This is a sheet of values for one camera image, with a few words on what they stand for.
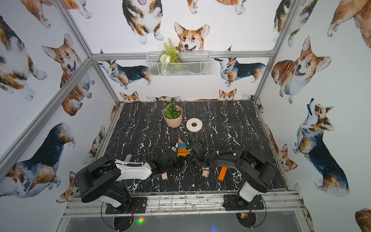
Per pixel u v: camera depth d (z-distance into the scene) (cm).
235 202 74
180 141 95
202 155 69
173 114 95
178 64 87
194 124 107
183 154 85
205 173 84
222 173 84
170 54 82
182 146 95
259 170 45
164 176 81
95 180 44
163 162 69
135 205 73
